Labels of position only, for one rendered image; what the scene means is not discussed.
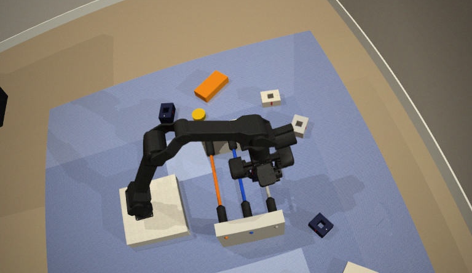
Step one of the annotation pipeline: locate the yellow short cylinder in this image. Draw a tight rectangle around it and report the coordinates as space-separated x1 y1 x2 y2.
192 108 206 121

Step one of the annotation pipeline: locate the orange rectangular block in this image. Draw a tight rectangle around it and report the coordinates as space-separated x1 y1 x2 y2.
194 71 229 102

